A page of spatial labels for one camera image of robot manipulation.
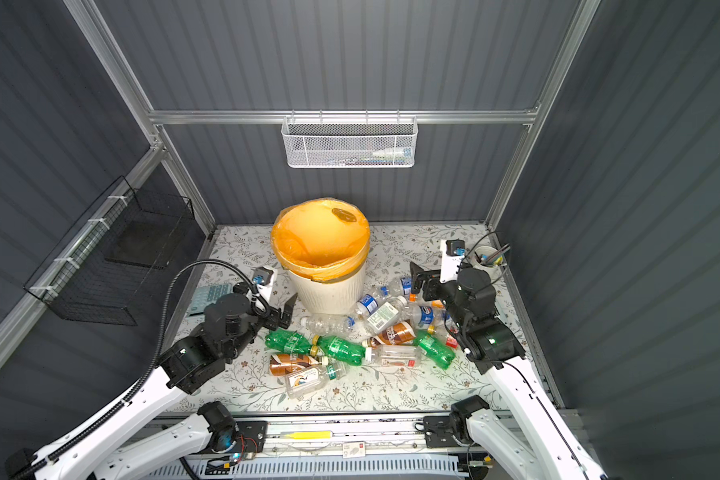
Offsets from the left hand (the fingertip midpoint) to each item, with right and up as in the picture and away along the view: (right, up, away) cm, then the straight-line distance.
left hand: (277, 288), depth 71 cm
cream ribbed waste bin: (+11, -4, +12) cm, 17 cm away
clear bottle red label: (+30, -22, +16) cm, 40 cm away
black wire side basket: (-42, +4, 0) cm, 42 cm away
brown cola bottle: (+31, -14, +12) cm, 36 cm away
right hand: (+37, +6, -1) cm, 38 cm away
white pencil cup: (+62, +7, +25) cm, 67 cm away
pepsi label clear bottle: (+37, -10, +19) cm, 43 cm away
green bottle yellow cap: (+41, -18, +12) cm, 47 cm away
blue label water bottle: (+22, -7, +20) cm, 31 cm away
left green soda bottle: (0, -17, +14) cm, 22 cm away
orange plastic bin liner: (+8, +13, +19) cm, 24 cm away
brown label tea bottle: (-1, -22, +10) cm, 24 cm away
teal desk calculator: (-31, -5, +26) cm, 41 cm away
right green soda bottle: (+15, -19, +12) cm, 26 cm away
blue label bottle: (+35, -2, +25) cm, 43 cm away
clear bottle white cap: (+10, -13, +20) cm, 26 cm away
